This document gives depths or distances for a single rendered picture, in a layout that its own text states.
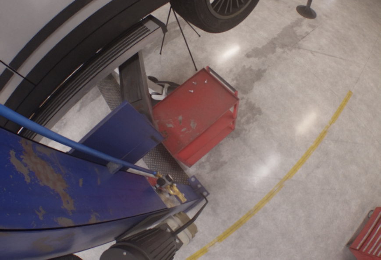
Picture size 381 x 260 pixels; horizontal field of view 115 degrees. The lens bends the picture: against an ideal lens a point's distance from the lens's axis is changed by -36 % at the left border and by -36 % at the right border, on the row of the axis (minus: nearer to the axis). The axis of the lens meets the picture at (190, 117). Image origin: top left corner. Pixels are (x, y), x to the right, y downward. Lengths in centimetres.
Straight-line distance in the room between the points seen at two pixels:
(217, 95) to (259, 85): 119
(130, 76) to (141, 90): 11
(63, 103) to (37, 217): 74
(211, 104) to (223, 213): 128
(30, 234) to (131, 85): 79
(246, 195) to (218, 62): 190
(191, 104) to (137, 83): 75
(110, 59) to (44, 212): 76
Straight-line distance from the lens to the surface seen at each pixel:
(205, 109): 155
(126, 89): 95
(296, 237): 251
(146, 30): 99
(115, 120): 59
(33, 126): 39
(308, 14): 425
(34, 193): 36
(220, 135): 220
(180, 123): 153
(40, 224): 33
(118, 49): 97
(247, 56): 298
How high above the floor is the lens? 225
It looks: 66 degrees down
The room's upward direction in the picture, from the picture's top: 24 degrees counter-clockwise
